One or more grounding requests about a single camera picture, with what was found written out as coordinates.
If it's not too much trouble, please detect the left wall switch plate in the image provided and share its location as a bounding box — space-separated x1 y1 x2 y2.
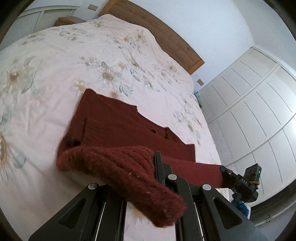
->
88 4 98 11

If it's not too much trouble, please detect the white wardrobe with panel doors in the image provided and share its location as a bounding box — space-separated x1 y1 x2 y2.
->
198 48 295 203

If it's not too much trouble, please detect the wooden bedside table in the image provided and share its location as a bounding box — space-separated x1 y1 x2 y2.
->
54 16 86 27

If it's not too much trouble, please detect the wooden headboard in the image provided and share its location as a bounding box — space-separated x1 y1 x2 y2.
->
98 0 204 74

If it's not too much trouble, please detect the white low louvered cabinet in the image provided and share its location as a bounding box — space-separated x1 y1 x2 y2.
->
1 6 78 50

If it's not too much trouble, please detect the dark red knit sweater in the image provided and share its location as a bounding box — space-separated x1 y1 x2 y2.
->
56 89 222 227

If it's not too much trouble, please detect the wall switch plate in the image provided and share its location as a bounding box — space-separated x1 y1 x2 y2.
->
197 79 204 86
88 4 98 11

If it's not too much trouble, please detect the right wall switch plate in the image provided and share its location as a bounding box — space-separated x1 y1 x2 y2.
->
197 79 204 86

